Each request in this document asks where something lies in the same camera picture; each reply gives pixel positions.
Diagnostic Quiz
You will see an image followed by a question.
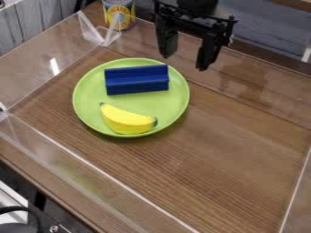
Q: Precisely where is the clear acrylic tray wall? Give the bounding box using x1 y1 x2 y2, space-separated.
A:
0 5 311 233

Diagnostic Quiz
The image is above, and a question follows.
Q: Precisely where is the black cable under table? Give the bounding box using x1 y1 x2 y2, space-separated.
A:
0 206 41 233

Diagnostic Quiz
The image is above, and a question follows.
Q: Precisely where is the yellow toy banana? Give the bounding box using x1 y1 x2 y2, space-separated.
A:
100 103 157 135

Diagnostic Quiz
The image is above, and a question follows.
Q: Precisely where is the green round plate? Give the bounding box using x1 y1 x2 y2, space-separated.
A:
72 57 191 138

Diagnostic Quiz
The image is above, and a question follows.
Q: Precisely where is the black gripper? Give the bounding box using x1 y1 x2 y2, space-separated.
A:
155 0 236 71

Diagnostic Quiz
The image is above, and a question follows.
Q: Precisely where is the blue rectangular block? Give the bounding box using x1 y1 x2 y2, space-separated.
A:
104 65 169 95

